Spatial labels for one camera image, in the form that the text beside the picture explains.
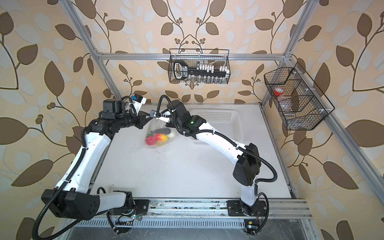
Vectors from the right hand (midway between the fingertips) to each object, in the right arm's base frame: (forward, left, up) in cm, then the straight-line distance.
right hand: (169, 110), depth 77 cm
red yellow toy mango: (-5, +7, -17) cm, 19 cm away
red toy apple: (-6, +14, -19) cm, 24 cm away
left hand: (-4, +8, +2) cm, 10 cm away
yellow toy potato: (-6, +8, -23) cm, 25 cm away
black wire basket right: (-3, -66, +4) cm, 66 cm away
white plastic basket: (+13, -38, -27) cm, 48 cm away
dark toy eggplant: (-2, +5, -16) cm, 16 cm away
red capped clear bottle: (+9, -59, +3) cm, 60 cm away
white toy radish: (-3, +2, -19) cm, 19 cm away
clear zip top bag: (-4, +8, -6) cm, 11 cm away
